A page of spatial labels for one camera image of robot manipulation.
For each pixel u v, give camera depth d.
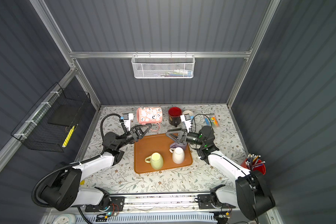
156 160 0.79
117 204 0.73
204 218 0.71
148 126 0.69
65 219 0.68
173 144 0.90
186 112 1.05
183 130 0.63
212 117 1.11
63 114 0.77
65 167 0.45
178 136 0.63
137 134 0.67
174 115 1.00
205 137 0.58
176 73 0.91
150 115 0.67
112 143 0.60
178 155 0.82
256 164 0.74
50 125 0.72
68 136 0.69
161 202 0.75
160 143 0.99
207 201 0.74
